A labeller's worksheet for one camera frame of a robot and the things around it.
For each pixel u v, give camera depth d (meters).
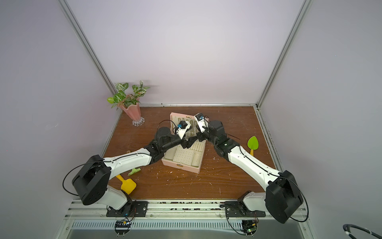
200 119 0.67
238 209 0.66
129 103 0.95
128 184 0.81
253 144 0.97
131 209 0.68
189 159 0.83
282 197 0.40
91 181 0.44
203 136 0.70
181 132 0.68
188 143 0.71
